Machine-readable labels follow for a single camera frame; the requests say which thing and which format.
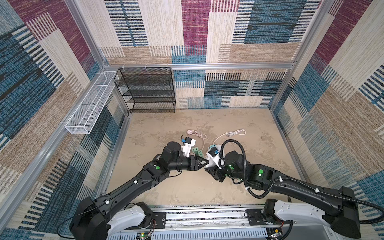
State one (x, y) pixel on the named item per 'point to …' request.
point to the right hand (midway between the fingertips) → (211, 166)
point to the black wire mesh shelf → (147, 89)
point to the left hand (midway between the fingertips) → (207, 161)
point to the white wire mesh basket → (85, 117)
